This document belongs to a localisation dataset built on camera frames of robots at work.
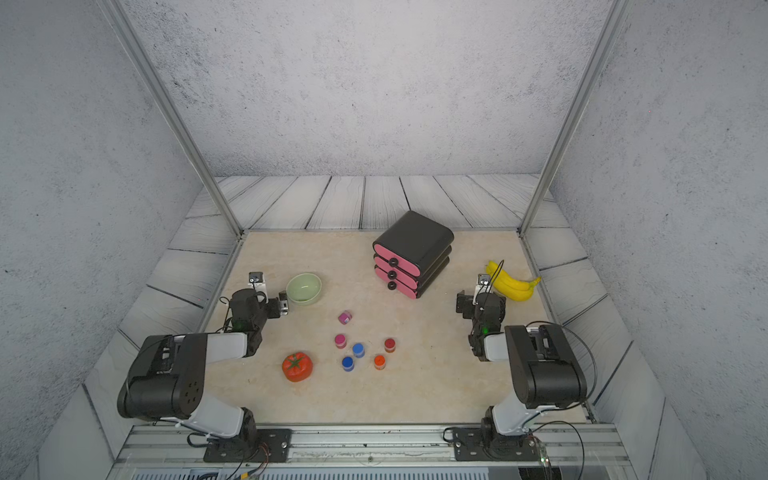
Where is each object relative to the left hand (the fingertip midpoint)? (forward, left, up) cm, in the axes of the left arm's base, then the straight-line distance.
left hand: (273, 291), depth 95 cm
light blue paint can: (-18, -27, -5) cm, 33 cm away
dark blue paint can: (-21, -24, -5) cm, 33 cm away
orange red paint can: (-22, -33, -5) cm, 40 cm away
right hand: (-2, -65, +1) cm, 65 cm away
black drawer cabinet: (+6, -43, +10) cm, 45 cm away
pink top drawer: (+4, -39, +9) cm, 40 cm away
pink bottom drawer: (+1, -41, -2) cm, 41 cm away
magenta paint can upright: (-15, -22, -5) cm, 27 cm away
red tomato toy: (-23, -11, -2) cm, 26 cm away
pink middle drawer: (+4, -38, +4) cm, 38 cm away
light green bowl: (+4, -8, -4) cm, 10 cm away
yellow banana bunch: (+1, -75, -1) cm, 75 cm away
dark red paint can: (-17, -36, -4) cm, 40 cm away
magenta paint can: (-6, -22, -6) cm, 24 cm away
